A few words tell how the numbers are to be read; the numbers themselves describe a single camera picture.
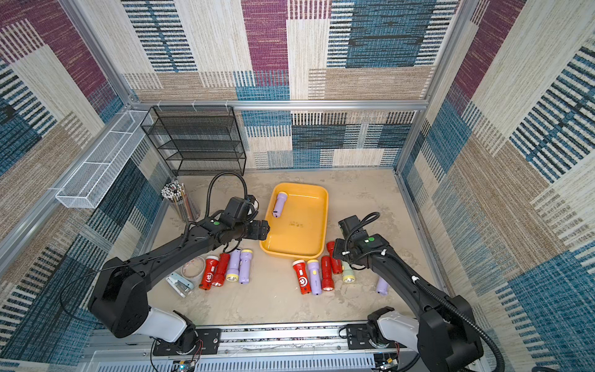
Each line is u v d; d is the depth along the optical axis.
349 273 0.84
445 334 0.39
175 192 0.89
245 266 0.87
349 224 0.66
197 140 1.11
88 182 0.72
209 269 0.86
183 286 0.83
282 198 1.05
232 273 0.84
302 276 0.84
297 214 1.07
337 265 0.86
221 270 0.86
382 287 0.82
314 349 0.73
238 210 0.66
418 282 0.46
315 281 0.83
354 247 0.61
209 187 0.71
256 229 0.77
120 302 0.42
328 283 0.83
